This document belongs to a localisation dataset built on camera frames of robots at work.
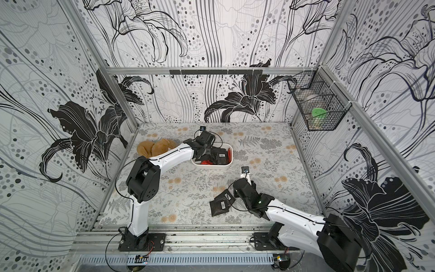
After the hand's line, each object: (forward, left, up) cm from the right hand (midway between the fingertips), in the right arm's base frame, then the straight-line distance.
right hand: (240, 180), depth 85 cm
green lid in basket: (+23, -37, +26) cm, 51 cm away
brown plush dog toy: (+18, +51, +4) cm, 54 cm away
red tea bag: (+16, +5, -1) cm, 17 cm away
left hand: (+20, +21, +2) cm, 29 cm away
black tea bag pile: (-10, +10, -4) cm, 15 cm away
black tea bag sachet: (+15, +11, 0) cm, 19 cm away
